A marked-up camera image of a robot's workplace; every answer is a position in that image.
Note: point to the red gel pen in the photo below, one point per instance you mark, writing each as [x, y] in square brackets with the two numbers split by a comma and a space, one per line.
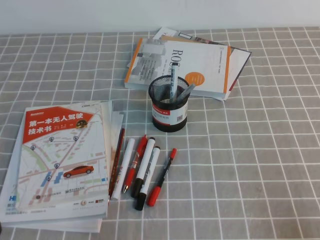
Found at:
[138, 155]

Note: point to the white board marker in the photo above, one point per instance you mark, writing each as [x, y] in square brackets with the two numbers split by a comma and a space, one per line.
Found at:
[142, 168]
[147, 178]

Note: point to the black mesh pen holder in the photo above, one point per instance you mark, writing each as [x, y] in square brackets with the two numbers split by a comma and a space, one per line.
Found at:
[166, 116]

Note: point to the red black thin marker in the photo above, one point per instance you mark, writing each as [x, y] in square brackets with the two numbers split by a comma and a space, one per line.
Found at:
[157, 189]

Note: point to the white board marker left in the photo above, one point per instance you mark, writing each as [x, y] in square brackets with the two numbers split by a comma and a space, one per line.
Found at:
[142, 168]

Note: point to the red white car book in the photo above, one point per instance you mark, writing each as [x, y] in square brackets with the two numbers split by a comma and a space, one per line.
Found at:
[65, 154]

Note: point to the red black pencil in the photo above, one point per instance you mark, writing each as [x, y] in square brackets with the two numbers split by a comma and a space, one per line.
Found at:
[115, 163]

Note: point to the white book under car book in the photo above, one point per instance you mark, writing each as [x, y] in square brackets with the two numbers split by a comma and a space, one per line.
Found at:
[79, 215]

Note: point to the magazine under ROS book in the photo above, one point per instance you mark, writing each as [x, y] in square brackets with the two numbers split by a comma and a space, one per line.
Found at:
[237, 61]

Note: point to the grey pen in holder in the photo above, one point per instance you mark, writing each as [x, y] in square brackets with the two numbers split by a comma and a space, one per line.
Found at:
[185, 93]

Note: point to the white cylindrical pen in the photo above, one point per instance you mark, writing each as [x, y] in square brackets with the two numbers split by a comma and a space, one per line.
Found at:
[123, 170]

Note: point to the white marker black cap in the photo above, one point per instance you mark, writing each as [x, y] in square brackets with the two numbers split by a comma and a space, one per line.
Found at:
[173, 82]

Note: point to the white board marker right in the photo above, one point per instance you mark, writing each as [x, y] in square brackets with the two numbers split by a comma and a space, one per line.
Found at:
[147, 178]

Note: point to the white orange ROS book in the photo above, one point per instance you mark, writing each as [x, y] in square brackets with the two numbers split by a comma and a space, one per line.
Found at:
[205, 65]

